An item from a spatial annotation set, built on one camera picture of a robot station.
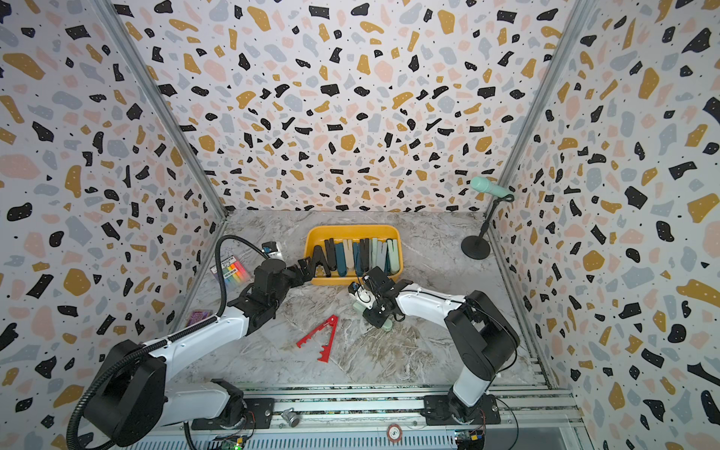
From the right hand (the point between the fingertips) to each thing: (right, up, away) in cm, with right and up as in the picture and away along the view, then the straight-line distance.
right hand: (376, 313), depth 91 cm
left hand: (-22, +18, -5) cm, 29 cm away
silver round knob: (-22, -22, -19) cm, 36 cm away
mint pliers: (-5, +2, -1) cm, 6 cm away
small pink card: (-57, 0, -1) cm, 57 cm away
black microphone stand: (+40, +21, +19) cm, 49 cm away
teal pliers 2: (-8, +20, +16) cm, 27 cm away
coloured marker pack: (-51, +13, +9) cm, 53 cm away
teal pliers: (-13, +16, +12) cm, 24 cm away
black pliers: (-21, +17, +12) cm, 30 cm away
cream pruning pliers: (-10, +19, +15) cm, 26 cm away
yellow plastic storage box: (-23, +26, +17) cm, 39 cm away
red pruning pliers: (-15, -9, -7) cm, 19 cm away
